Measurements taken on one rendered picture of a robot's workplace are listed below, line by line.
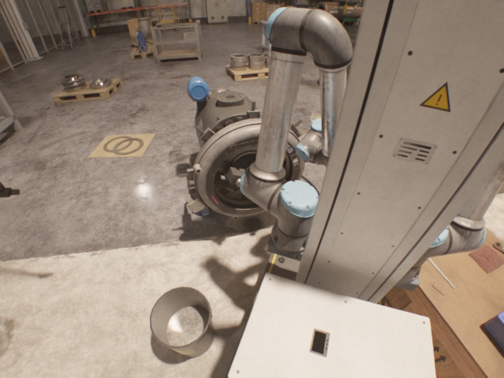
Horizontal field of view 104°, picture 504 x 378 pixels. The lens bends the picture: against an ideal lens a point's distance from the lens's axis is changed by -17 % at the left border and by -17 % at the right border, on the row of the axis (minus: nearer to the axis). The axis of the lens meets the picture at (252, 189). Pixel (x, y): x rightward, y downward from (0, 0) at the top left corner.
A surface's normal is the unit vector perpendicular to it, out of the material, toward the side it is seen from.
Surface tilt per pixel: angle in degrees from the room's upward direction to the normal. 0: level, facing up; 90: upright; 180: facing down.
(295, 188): 5
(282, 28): 80
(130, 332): 0
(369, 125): 90
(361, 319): 0
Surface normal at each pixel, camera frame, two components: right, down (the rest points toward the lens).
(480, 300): 0.00, -0.73
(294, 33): -0.68, 0.57
